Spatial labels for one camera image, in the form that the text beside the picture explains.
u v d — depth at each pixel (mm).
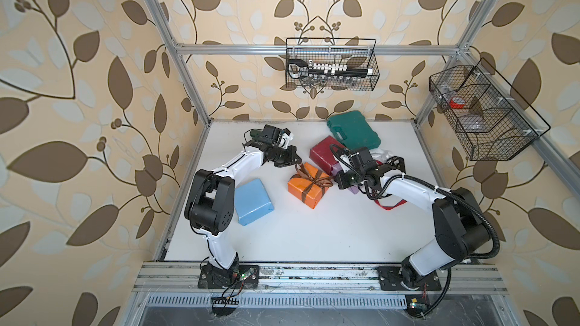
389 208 903
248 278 737
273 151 770
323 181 883
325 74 826
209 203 484
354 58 935
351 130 1127
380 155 1050
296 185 889
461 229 448
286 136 858
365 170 700
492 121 730
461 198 462
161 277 766
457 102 812
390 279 733
